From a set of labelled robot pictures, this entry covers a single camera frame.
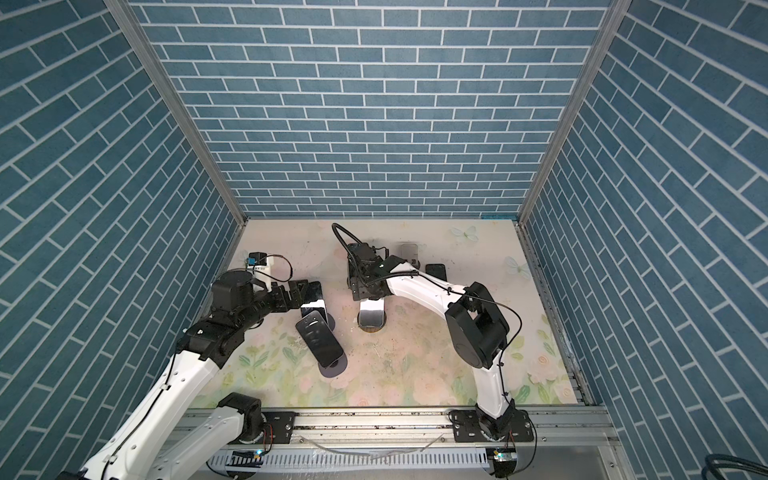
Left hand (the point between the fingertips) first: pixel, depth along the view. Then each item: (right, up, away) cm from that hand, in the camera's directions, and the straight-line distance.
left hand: (295, 282), depth 76 cm
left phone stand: (+6, -14, +16) cm, 22 cm away
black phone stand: (+6, -15, +2) cm, 16 cm away
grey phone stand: (+30, +7, +25) cm, 40 cm away
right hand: (+17, -3, +15) cm, 22 cm away
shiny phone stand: (+19, -10, +10) cm, 24 cm away
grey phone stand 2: (+9, -25, +6) cm, 27 cm away
